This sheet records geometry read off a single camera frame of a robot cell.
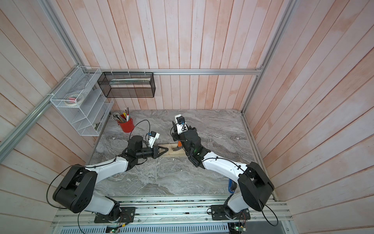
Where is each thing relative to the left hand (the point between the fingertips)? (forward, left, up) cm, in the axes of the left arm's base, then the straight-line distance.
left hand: (167, 151), depth 83 cm
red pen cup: (+26, +33, -9) cm, 43 cm away
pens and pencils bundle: (+27, +34, -1) cm, 43 cm away
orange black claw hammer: (+5, -7, -1) cm, 8 cm away
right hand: (+10, -5, +16) cm, 19 cm away
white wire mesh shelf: (+11, +43, +16) cm, 47 cm away
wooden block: (+3, -1, -8) cm, 9 cm away
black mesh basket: (+48, +32, +13) cm, 59 cm away
